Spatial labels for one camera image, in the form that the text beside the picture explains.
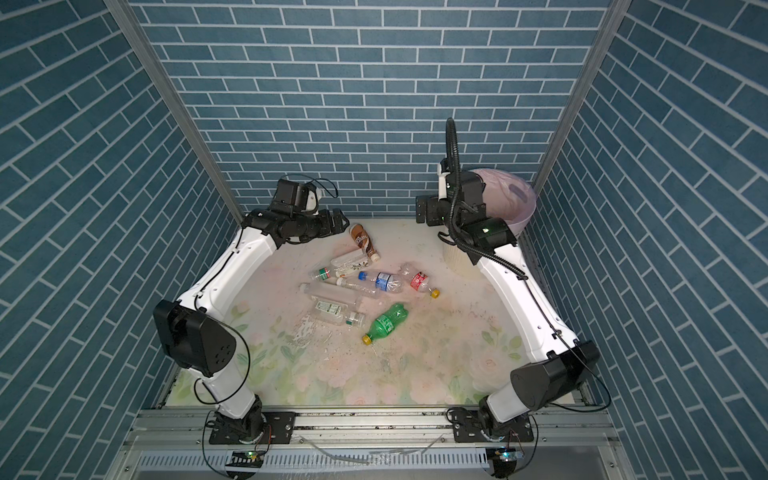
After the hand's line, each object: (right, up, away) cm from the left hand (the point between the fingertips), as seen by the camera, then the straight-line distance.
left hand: (338, 224), depth 83 cm
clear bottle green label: (+4, -28, +6) cm, 29 cm away
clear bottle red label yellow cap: (+23, -17, +13) cm, 31 cm away
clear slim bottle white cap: (+6, -21, +16) cm, 27 cm away
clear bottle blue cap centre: (+12, -18, +13) cm, 25 cm away
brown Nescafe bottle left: (+4, -5, +25) cm, 26 cm away
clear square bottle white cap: (-4, -22, +14) cm, 26 cm away
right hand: (+25, +7, -10) cm, 28 cm away
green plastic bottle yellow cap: (+13, -29, +3) cm, 32 cm away
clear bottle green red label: (-8, -15, +16) cm, 23 cm away
